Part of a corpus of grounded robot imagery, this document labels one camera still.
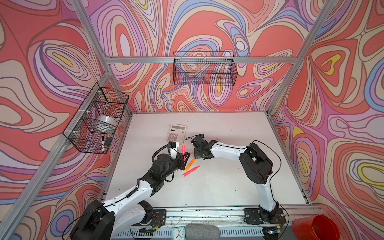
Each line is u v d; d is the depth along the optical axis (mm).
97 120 687
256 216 733
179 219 734
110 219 409
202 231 676
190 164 910
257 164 540
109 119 742
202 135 885
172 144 699
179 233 677
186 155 771
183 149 762
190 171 889
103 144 719
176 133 1046
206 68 959
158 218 720
